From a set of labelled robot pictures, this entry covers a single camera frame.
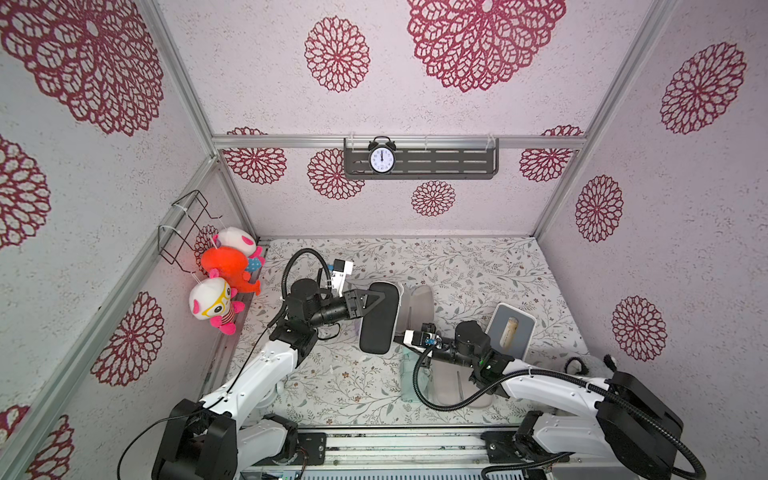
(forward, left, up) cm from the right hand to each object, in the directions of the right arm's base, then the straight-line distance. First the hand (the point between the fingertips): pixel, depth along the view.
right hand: (393, 334), depth 73 cm
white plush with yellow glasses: (+9, +49, +1) cm, 50 cm away
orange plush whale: (+22, +50, -1) cm, 54 cm away
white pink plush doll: (+32, +51, +1) cm, 60 cm away
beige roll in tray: (+11, -36, -18) cm, 42 cm away
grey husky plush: (-7, -44, -1) cm, 45 cm away
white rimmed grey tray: (+6, -38, -19) cm, 42 cm away
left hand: (+7, +3, +6) cm, 9 cm away
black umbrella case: (0, +3, +4) cm, 5 cm away
